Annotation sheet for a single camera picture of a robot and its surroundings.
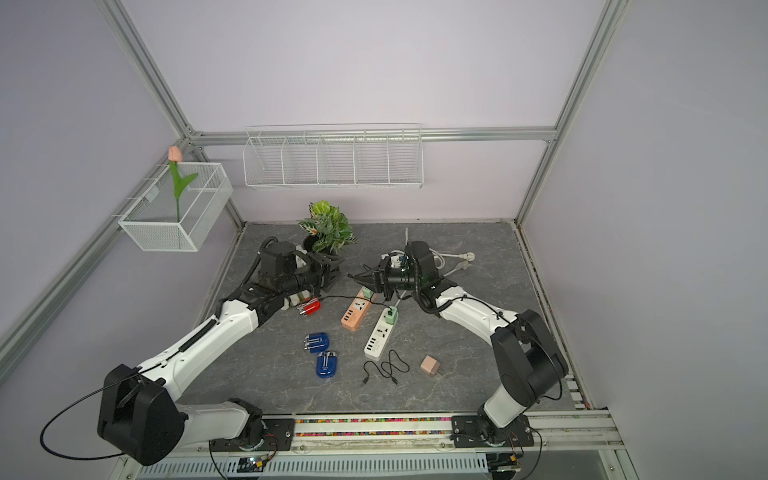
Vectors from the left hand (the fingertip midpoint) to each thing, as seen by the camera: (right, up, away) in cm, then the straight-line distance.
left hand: (347, 264), depth 77 cm
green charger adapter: (+11, -15, +10) cm, 21 cm away
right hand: (+1, -3, -2) cm, 4 cm away
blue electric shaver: (-11, -23, +10) cm, 27 cm away
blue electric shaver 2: (-7, -28, +5) cm, 30 cm away
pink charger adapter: (+22, -29, +5) cm, 37 cm away
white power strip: (+8, -22, +10) cm, 25 cm away
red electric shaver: (-15, -15, +17) cm, 27 cm away
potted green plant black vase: (-7, +10, +9) cm, 15 cm away
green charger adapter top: (+4, -10, +15) cm, 19 cm away
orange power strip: (0, -17, +14) cm, 22 cm away
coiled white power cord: (+36, -2, +28) cm, 46 cm away
